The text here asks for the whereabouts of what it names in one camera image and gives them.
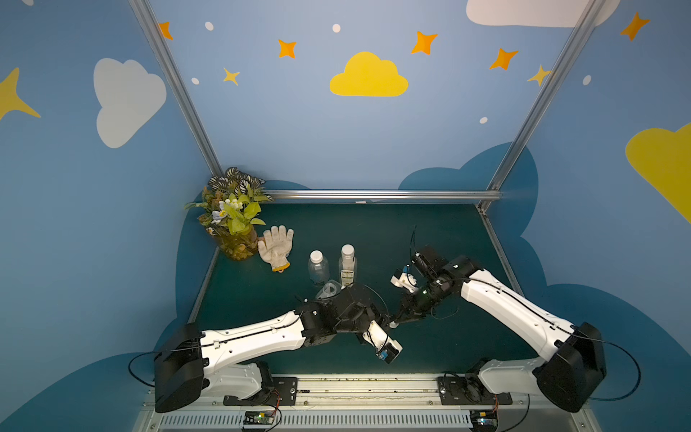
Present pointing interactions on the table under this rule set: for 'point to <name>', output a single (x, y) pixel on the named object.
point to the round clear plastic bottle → (318, 268)
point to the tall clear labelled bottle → (347, 266)
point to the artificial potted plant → (231, 204)
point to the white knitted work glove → (276, 246)
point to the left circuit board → (259, 417)
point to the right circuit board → (483, 420)
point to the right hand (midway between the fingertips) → (398, 317)
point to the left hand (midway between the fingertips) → (392, 306)
